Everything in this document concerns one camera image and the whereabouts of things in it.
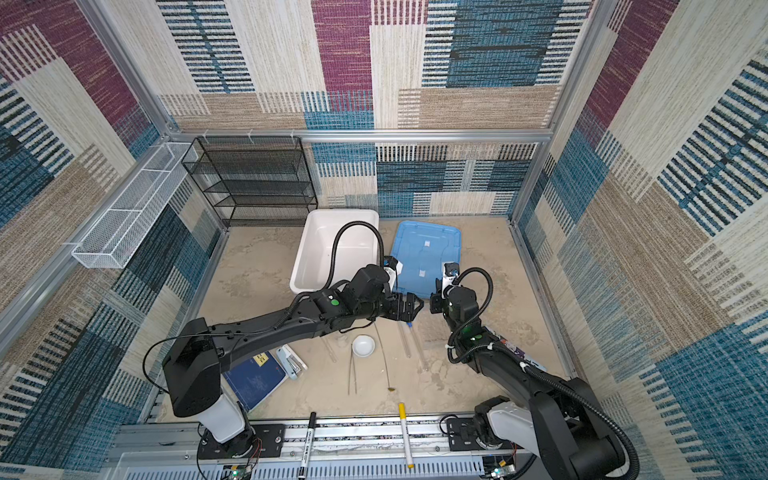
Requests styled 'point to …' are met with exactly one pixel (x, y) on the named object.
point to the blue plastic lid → (422, 249)
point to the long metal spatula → (391, 389)
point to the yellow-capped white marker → (406, 439)
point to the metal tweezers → (352, 366)
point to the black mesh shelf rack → (254, 181)
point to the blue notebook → (255, 379)
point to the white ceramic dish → (363, 346)
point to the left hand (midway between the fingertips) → (414, 299)
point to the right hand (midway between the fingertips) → (440, 283)
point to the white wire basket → (112, 238)
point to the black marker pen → (307, 446)
